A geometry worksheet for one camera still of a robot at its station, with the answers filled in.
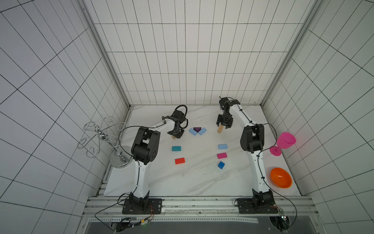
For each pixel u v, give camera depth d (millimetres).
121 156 883
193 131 1023
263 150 652
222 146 952
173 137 949
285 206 669
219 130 1033
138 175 588
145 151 557
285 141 807
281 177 794
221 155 906
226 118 888
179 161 896
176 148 942
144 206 639
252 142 647
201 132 1023
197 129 1027
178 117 834
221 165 855
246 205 727
